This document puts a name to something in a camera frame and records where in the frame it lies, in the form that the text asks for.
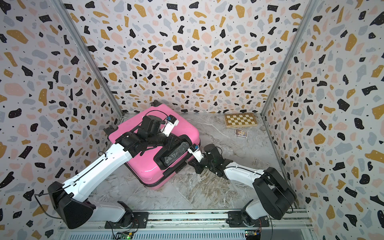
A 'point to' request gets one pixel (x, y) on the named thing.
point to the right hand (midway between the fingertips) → (190, 162)
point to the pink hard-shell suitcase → (157, 162)
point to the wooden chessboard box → (240, 120)
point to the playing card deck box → (240, 133)
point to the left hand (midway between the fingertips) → (180, 137)
